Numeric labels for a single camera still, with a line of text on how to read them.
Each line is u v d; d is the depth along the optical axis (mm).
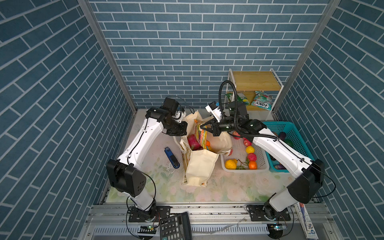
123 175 422
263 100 1019
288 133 1019
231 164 845
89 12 713
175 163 875
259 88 890
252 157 887
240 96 1038
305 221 707
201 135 707
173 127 646
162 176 866
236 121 568
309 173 428
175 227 682
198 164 731
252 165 847
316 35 800
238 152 949
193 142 849
